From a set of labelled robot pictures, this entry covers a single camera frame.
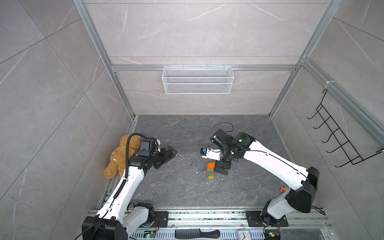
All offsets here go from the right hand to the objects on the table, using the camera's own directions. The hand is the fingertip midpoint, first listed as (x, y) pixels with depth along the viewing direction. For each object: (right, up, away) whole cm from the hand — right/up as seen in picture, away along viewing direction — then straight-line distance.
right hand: (220, 160), depth 75 cm
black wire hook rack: (+54, +7, -11) cm, 56 cm away
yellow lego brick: (-4, -13, +11) cm, 17 cm away
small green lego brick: (-4, -11, +9) cm, 14 cm away
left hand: (-25, +3, +5) cm, 26 cm away
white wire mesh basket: (-11, +49, +26) cm, 57 cm away
